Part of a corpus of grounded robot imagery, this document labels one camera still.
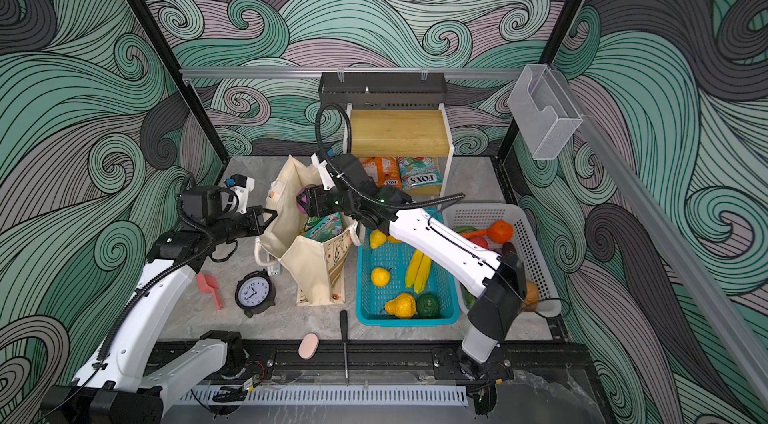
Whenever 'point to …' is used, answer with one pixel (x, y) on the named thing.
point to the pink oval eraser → (308, 346)
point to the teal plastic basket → (382, 295)
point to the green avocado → (428, 305)
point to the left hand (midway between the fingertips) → (277, 211)
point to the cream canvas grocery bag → (318, 269)
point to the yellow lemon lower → (380, 277)
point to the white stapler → (274, 269)
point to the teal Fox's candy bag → (419, 172)
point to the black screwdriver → (344, 335)
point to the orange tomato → (501, 232)
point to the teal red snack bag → (323, 228)
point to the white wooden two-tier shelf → (401, 134)
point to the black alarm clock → (255, 293)
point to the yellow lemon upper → (377, 239)
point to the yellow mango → (393, 239)
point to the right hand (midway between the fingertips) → (309, 195)
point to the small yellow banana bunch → (418, 271)
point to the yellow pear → (403, 306)
